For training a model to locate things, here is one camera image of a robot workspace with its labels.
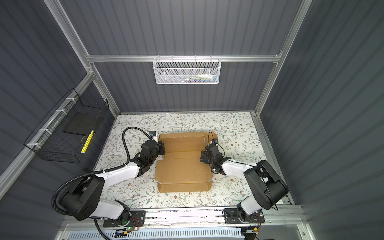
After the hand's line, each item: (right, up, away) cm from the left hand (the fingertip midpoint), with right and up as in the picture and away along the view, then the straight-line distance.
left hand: (162, 142), depth 90 cm
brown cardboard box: (+11, -17, +1) cm, 20 cm away
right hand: (+29, -9, +4) cm, 31 cm away
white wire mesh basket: (+13, +56, +34) cm, 67 cm away
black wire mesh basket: (-44, +6, -17) cm, 47 cm away
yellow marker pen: (-31, -2, -22) cm, 38 cm away
